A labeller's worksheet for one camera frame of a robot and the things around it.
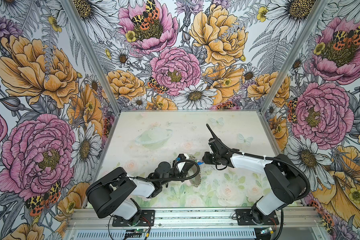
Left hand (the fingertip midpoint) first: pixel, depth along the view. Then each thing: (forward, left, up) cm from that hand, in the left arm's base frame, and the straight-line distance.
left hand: (192, 167), depth 83 cm
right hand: (+5, -9, -6) cm, 12 cm away
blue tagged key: (+6, -6, -8) cm, 11 cm away
